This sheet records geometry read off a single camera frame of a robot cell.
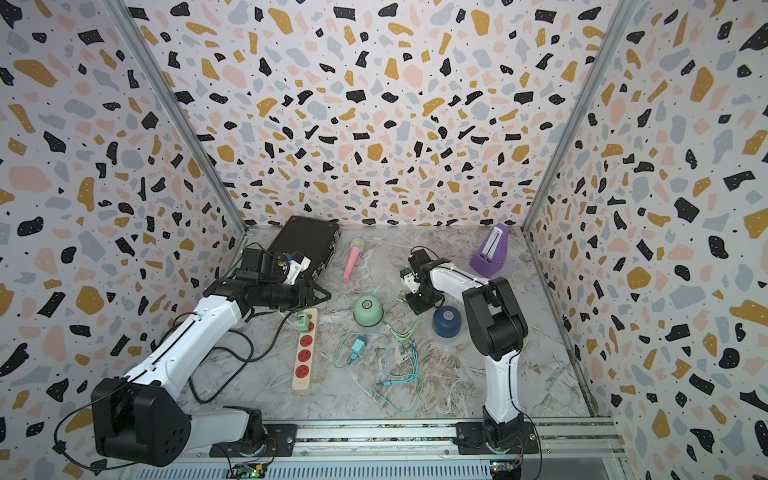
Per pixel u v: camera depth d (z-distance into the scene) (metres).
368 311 0.86
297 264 0.75
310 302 0.71
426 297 0.86
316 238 1.14
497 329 0.53
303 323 0.87
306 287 0.72
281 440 0.73
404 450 0.73
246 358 0.88
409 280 0.93
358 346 0.86
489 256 1.03
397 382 0.84
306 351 0.86
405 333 0.92
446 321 0.84
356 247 1.12
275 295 0.67
